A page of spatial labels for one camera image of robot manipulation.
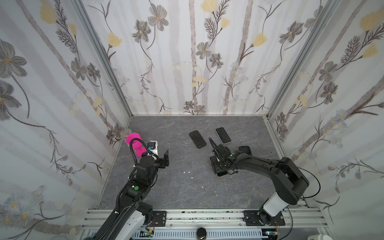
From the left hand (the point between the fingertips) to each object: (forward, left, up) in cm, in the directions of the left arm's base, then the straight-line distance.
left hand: (158, 146), depth 76 cm
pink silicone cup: (-7, +6, +13) cm, 16 cm away
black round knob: (-37, -21, -10) cm, 44 cm away
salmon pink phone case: (-10, -33, -11) cm, 36 cm away
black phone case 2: (+10, -56, -22) cm, 61 cm away
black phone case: (+21, -23, -24) cm, 39 cm away
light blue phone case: (+18, -39, -20) cm, 47 cm away
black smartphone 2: (+1, -32, -19) cm, 38 cm away
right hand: (-2, -32, -17) cm, 36 cm away
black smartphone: (+22, -42, -21) cm, 52 cm away
